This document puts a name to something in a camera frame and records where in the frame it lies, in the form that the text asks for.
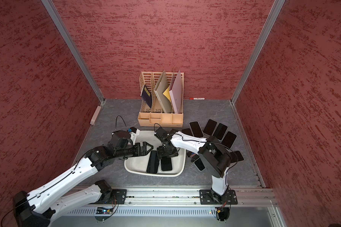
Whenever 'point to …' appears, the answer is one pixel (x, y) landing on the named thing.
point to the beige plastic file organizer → (156, 117)
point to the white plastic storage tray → (137, 166)
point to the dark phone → (210, 127)
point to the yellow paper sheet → (167, 94)
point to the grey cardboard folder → (162, 86)
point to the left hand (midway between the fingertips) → (146, 151)
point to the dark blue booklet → (147, 96)
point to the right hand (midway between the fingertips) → (165, 159)
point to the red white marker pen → (197, 98)
